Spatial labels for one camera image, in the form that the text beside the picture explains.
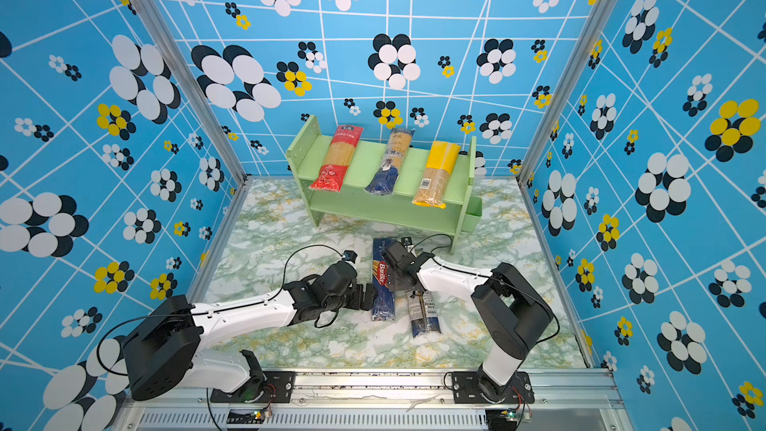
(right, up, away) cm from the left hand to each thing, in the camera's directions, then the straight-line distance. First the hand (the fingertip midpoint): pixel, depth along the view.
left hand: (372, 290), depth 84 cm
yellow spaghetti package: (+16, +29, -8) cm, 34 cm away
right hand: (+12, +2, +8) cm, 14 cm away
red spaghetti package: (-11, +32, -5) cm, 34 cm away
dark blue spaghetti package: (+4, -5, -1) cm, 6 cm away
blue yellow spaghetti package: (+4, +31, -7) cm, 32 cm away
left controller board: (-30, -27, -12) cm, 42 cm away
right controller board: (+32, -27, -13) cm, 44 cm away
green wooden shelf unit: (-20, +39, +5) cm, 45 cm away
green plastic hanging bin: (+33, +21, +12) cm, 41 cm away
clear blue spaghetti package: (+15, -6, -1) cm, 16 cm away
